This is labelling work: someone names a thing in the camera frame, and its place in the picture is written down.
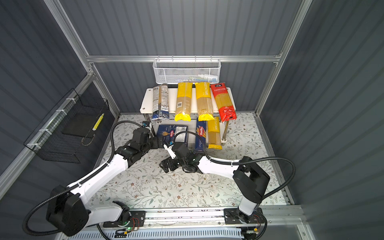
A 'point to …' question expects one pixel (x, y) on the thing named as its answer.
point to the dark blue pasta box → (167, 133)
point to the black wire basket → (68, 133)
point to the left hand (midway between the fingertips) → (156, 137)
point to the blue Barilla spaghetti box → (201, 129)
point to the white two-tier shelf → (147, 104)
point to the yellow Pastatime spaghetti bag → (214, 137)
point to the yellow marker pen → (98, 122)
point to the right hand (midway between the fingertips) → (167, 162)
